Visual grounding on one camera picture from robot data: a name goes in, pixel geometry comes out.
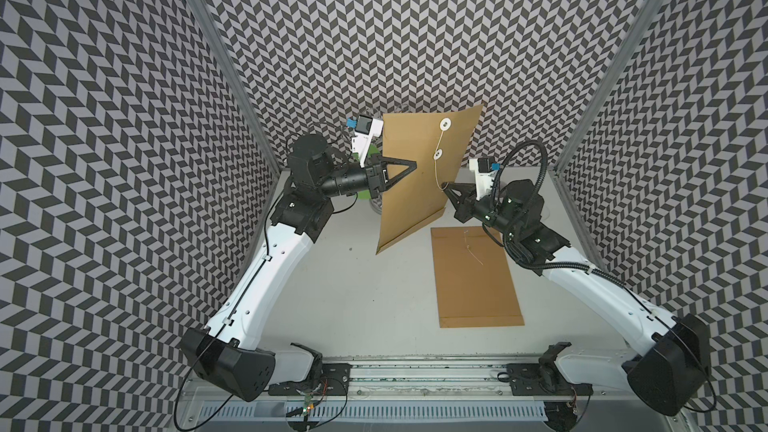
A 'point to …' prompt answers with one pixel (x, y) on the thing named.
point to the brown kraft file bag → (473, 280)
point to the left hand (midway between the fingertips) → (415, 171)
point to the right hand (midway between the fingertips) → (444, 190)
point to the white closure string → (465, 238)
